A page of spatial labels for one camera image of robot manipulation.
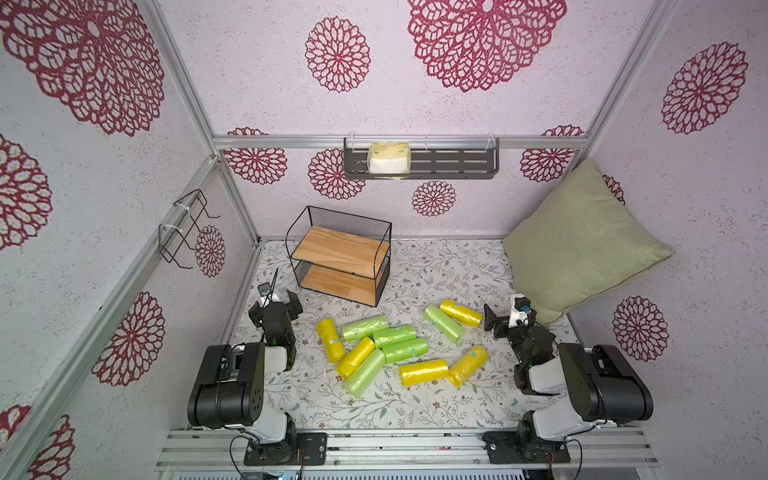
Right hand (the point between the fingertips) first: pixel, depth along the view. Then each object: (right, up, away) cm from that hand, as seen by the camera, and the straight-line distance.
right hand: (502, 301), depth 89 cm
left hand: (-69, +1, +3) cm, 69 cm away
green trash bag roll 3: (-16, -8, +4) cm, 18 cm away
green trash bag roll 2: (-30, -15, -2) cm, 33 cm away
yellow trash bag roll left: (-50, -14, -1) cm, 52 cm away
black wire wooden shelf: (-48, +14, +6) cm, 50 cm away
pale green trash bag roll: (-42, -21, -7) cm, 47 cm away
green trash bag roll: (-32, -11, +1) cm, 34 cm away
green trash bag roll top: (-41, -9, +3) cm, 42 cm away
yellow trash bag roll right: (-13, -18, -6) cm, 23 cm away
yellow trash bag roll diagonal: (-41, -14, 0) cm, 43 cm away
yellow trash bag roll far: (-11, -5, +6) cm, 13 cm away
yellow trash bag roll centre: (-24, -19, -7) cm, 31 cm away
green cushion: (+18, +18, -9) cm, 26 cm away
